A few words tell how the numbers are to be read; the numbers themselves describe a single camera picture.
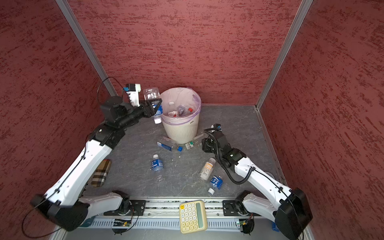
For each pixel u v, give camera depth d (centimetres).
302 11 73
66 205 39
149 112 58
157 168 83
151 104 59
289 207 39
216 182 77
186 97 93
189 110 100
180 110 99
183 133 87
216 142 58
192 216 70
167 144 95
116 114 47
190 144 95
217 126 70
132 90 56
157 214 73
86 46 85
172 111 92
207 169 82
